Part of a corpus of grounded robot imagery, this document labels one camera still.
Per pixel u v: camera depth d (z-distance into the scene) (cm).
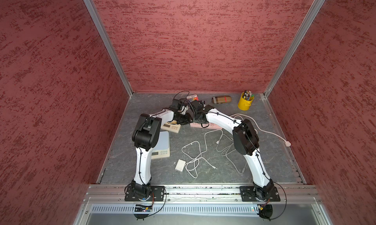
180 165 82
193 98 117
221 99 114
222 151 89
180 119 90
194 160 83
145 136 56
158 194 74
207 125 79
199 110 74
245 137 61
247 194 74
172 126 97
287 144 97
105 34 85
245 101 103
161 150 87
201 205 71
